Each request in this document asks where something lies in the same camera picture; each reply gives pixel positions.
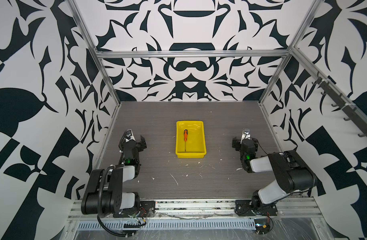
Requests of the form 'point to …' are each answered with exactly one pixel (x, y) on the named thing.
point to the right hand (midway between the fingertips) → (246, 136)
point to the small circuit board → (262, 226)
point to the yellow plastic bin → (190, 139)
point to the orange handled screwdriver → (185, 137)
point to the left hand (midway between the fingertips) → (132, 136)
